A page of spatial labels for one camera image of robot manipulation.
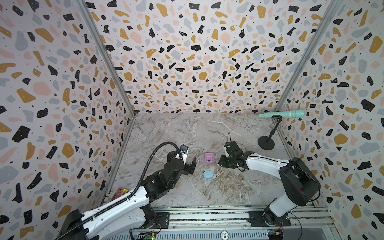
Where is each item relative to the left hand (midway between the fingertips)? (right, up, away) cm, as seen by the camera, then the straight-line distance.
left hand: (189, 153), depth 74 cm
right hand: (+17, -7, +16) cm, 24 cm away
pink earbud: (+5, -8, +20) cm, 23 cm away
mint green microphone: (+56, +20, +3) cm, 60 cm away
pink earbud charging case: (+11, -7, +21) cm, 24 cm away
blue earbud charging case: (+10, -15, +14) cm, 23 cm away
